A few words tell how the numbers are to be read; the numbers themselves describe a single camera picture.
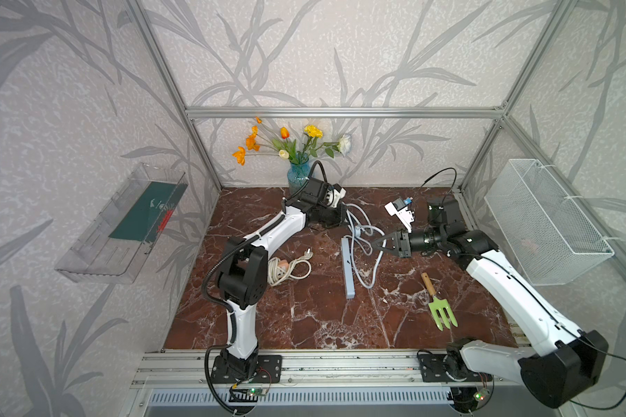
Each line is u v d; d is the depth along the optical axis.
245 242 0.52
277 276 0.85
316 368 0.75
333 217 0.80
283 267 0.89
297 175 1.11
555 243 0.60
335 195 0.84
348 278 0.89
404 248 0.60
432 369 0.72
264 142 0.96
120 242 0.69
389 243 0.66
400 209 0.63
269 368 0.74
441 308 0.85
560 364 0.37
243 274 0.51
